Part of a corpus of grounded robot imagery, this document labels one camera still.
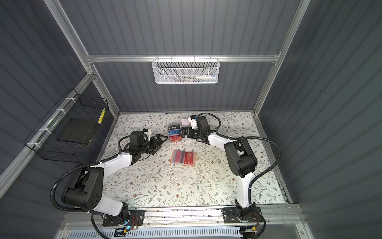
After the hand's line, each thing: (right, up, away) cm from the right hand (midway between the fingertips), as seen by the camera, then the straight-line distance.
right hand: (184, 133), depth 95 cm
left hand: (-11, -4, -6) cm, 14 cm away
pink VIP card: (0, +8, +7) cm, 10 cm away
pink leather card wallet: (-2, -15, -1) cm, 15 cm away
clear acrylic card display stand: (-9, +7, +19) cm, 22 cm away
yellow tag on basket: (-46, +10, -13) cm, 49 cm away
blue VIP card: (-8, +1, +7) cm, 10 cm away
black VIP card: (-8, +4, +7) cm, 12 cm away
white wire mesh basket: (-1, +47, +17) cm, 49 cm away
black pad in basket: (-53, +3, -22) cm, 57 cm away
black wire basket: (-57, -2, -34) cm, 66 cm away
